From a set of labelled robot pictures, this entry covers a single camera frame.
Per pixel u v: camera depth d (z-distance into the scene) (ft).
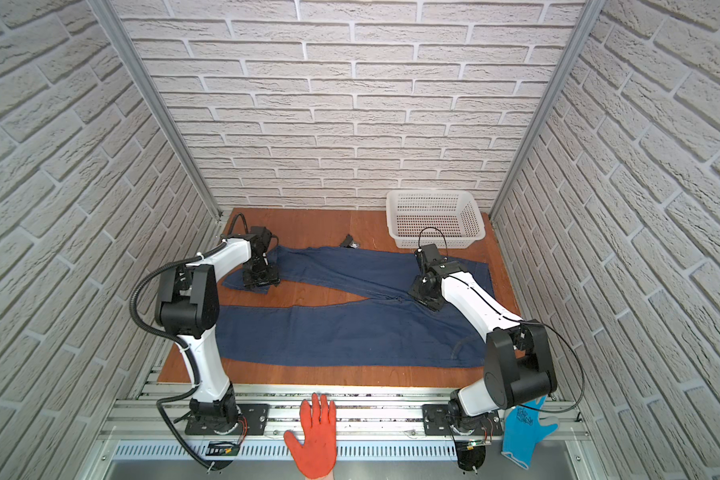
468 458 2.33
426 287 2.10
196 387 1.96
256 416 2.43
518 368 1.44
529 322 1.51
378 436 2.39
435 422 2.39
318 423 2.38
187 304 1.74
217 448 2.38
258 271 2.68
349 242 3.60
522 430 2.41
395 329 2.94
